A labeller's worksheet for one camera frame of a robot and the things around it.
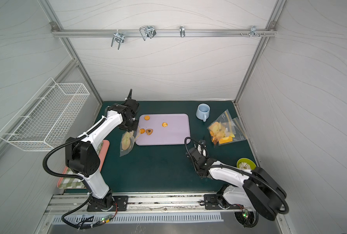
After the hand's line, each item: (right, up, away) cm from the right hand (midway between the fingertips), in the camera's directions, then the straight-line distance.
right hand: (198, 154), depth 89 cm
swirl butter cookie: (-22, +17, +16) cm, 32 cm away
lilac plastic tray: (-23, +14, +13) cm, 30 cm away
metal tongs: (0, +9, -12) cm, 15 cm away
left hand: (-41, +16, -2) cm, 44 cm away
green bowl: (+31, -4, -5) cm, 31 cm away
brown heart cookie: (-33, +12, +12) cm, 37 cm away
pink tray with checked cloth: (-72, -13, -10) cm, 74 cm away
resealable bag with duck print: (-46, +7, +4) cm, 46 cm away
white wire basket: (-77, +20, -23) cm, 83 cm away
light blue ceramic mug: (+6, +26, +19) cm, 33 cm away
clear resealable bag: (+30, +11, +9) cm, 33 cm away
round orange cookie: (-36, +22, +21) cm, 47 cm away
